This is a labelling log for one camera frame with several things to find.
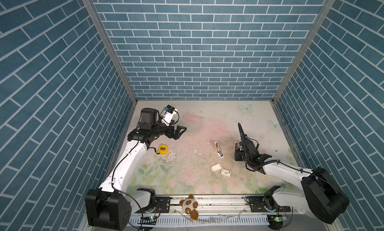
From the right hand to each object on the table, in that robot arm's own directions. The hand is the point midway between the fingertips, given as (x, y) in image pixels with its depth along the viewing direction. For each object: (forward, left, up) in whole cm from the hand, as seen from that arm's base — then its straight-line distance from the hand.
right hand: (235, 149), depth 91 cm
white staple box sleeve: (-14, +6, -1) cm, 15 cm away
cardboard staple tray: (-11, +11, -3) cm, 16 cm away
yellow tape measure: (-3, +44, 0) cm, 44 cm away
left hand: (+1, +32, +21) cm, 39 cm away
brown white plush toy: (-32, +24, +1) cm, 40 cm away
